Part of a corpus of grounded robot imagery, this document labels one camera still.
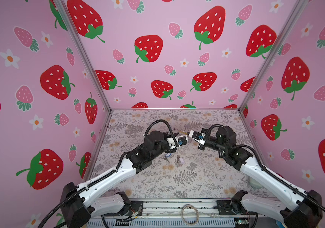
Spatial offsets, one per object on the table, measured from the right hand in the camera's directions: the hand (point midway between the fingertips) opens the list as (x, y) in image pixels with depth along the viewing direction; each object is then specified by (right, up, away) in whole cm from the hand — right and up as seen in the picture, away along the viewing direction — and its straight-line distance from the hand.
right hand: (189, 131), depth 71 cm
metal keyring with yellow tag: (-3, -1, -1) cm, 3 cm away
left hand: (-6, 0, -1) cm, 6 cm away
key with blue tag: (-11, -18, +23) cm, 31 cm away
